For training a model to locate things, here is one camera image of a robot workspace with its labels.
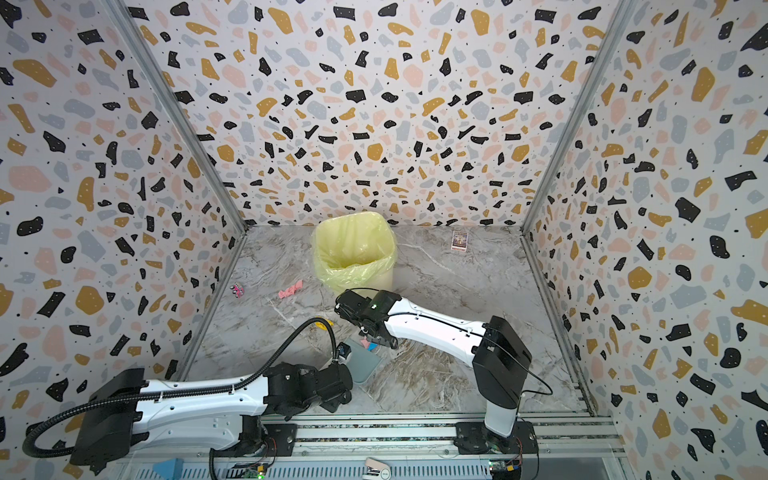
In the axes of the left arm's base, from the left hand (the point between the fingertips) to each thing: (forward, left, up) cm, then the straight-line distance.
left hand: (344, 386), depth 77 cm
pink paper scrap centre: (+14, -4, -5) cm, 15 cm away
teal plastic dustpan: (+8, -4, -5) cm, 10 cm away
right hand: (+16, -10, +8) cm, 20 cm away
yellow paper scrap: (+8, +3, +20) cm, 22 cm away
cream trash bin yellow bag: (+41, 0, +5) cm, 42 cm away
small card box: (+55, -38, -5) cm, 67 cm away
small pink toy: (+32, +39, -4) cm, 51 cm away
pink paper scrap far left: (+33, +22, -4) cm, 40 cm away
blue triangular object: (-16, +38, -3) cm, 42 cm away
